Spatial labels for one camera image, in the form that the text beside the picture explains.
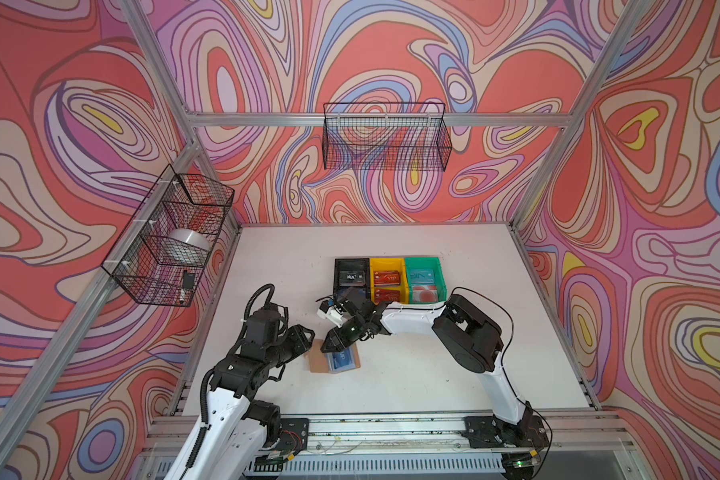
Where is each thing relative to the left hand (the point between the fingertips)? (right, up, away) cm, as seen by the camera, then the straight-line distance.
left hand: (314, 334), depth 77 cm
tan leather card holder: (0, -10, +7) cm, 12 cm away
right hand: (+3, -9, +10) cm, 14 cm away
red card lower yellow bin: (+21, +7, +21) cm, 30 cm away
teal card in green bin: (+33, +13, +25) cm, 44 cm away
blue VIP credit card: (+7, -10, +7) cm, 14 cm away
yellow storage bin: (+18, +17, +25) cm, 35 cm away
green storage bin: (+38, +12, +19) cm, 44 cm away
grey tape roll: (-30, +23, -6) cm, 38 cm away
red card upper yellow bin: (+21, +12, +25) cm, 35 cm away
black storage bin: (+5, +17, +28) cm, 33 cm away
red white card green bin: (+33, +8, +20) cm, 39 cm away
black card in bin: (+9, +12, +25) cm, 29 cm away
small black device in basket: (-31, +14, -4) cm, 34 cm away
